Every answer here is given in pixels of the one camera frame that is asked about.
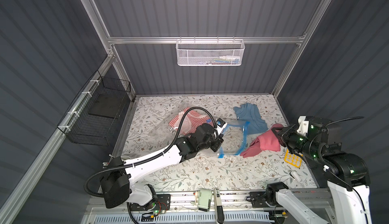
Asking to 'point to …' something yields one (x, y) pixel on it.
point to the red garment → (267, 141)
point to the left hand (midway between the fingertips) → (224, 138)
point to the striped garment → (194, 120)
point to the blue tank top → (249, 112)
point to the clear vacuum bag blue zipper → (233, 135)
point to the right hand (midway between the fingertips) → (274, 128)
